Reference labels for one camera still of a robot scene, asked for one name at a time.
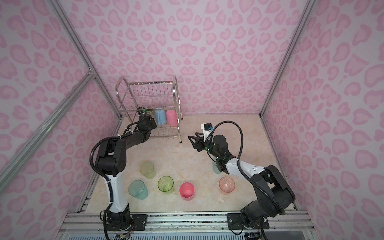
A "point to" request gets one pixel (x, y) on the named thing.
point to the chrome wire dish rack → (153, 95)
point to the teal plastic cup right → (215, 168)
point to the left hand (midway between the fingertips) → (149, 118)
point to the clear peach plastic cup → (226, 185)
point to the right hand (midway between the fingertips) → (192, 135)
